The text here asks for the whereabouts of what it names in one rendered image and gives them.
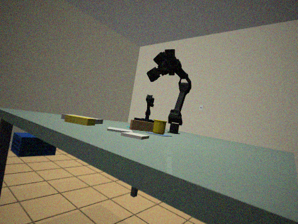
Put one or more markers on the yellow flat bar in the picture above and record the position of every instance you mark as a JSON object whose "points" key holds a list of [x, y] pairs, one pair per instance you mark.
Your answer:
{"points": [[80, 120]]}

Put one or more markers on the yellow cup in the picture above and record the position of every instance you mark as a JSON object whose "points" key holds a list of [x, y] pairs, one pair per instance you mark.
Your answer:
{"points": [[159, 127]]}

